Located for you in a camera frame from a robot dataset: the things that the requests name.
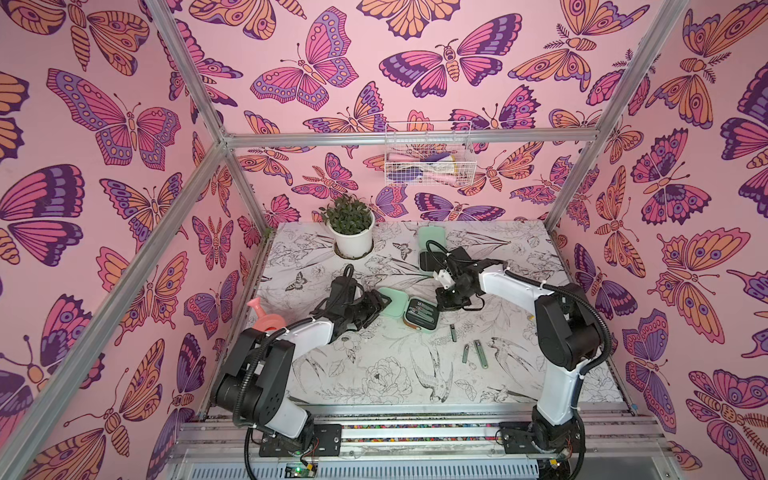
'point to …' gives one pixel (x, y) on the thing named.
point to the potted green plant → (351, 221)
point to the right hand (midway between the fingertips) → (439, 304)
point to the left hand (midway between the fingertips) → (390, 303)
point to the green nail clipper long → (481, 354)
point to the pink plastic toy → (266, 322)
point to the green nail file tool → (465, 353)
